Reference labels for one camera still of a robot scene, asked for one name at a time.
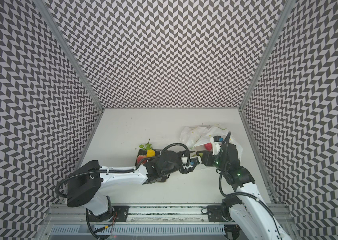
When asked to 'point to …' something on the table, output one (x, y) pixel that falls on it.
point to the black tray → (142, 152)
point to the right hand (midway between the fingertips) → (200, 158)
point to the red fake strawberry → (140, 157)
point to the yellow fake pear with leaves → (150, 152)
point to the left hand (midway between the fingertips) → (195, 155)
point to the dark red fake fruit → (208, 146)
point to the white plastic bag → (195, 137)
